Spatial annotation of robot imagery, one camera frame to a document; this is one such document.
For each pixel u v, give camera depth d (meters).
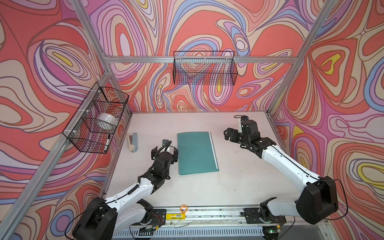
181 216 0.73
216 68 0.96
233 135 0.73
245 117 0.73
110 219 0.40
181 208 0.76
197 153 0.97
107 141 0.72
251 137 0.62
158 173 0.63
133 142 1.00
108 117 0.73
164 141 0.70
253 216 0.72
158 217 0.72
